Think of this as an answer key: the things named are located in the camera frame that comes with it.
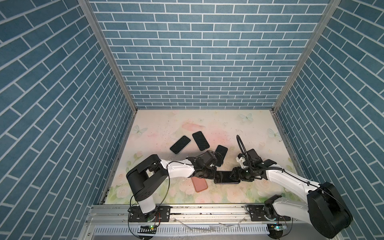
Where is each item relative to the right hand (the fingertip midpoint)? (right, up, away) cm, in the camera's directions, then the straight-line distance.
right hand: (232, 175), depth 85 cm
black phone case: (-18, +18, +18) cm, 31 cm away
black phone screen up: (-31, +16, +16) cm, 39 cm away
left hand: (-9, -2, +1) cm, 10 cm away
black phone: (-3, +12, +12) cm, 17 cm away
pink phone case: (-19, -5, 0) cm, 19 cm away
